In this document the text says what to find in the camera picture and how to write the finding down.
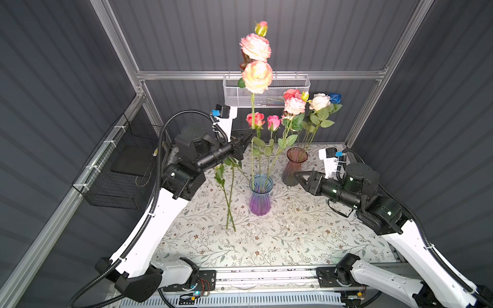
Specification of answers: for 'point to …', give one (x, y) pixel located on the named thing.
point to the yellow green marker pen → (156, 152)
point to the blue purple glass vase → (260, 187)
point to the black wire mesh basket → (123, 172)
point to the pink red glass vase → (296, 156)
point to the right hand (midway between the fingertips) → (297, 177)
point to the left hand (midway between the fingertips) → (254, 129)
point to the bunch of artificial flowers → (224, 174)
